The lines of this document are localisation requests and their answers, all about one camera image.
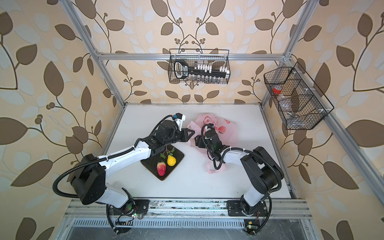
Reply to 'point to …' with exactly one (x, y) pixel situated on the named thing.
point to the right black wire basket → (301, 104)
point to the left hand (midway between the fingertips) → (196, 131)
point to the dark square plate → (179, 157)
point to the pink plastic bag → (226, 129)
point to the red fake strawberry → (161, 168)
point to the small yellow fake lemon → (171, 159)
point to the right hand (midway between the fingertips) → (199, 138)
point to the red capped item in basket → (277, 89)
